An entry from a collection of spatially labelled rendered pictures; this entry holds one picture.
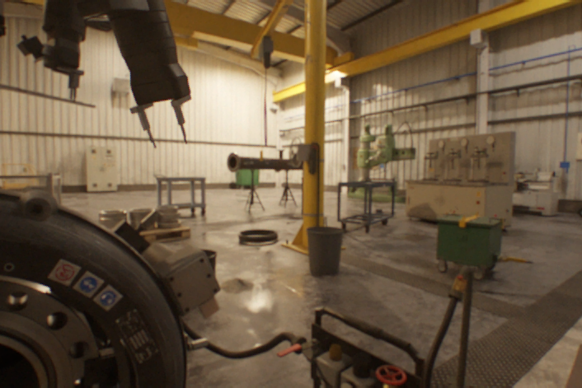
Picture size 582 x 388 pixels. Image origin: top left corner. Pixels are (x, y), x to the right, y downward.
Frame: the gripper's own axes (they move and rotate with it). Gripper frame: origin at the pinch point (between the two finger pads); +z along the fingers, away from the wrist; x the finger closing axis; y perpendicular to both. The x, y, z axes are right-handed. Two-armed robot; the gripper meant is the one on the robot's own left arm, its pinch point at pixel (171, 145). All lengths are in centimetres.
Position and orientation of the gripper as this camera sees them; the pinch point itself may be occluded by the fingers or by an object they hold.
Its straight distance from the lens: 50.0
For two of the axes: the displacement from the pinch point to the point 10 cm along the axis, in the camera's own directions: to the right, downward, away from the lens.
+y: 0.9, -4.6, 8.8
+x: -9.8, 1.0, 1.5
